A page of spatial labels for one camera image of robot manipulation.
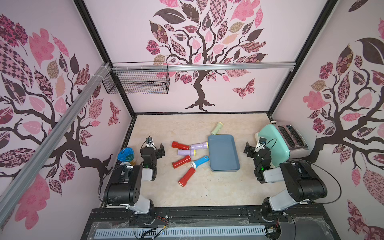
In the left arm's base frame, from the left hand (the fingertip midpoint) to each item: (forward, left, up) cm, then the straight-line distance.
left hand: (154, 147), depth 94 cm
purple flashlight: (+3, -32, -2) cm, 32 cm away
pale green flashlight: (+19, -43, -4) cm, 47 cm away
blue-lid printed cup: (-7, +14, +4) cm, 17 cm away
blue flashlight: (-10, -27, -2) cm, 29 cm away
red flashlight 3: (-21, -19, -3) cm, 29 cm away
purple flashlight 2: (-3, -24, -2) cm, 25 cm away
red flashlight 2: (-7, -22, -2) cm, 23 cm away
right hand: (0, -64, +4) cm, 64 cm away
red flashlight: (+3, -13, -2) cm, 13 cm away
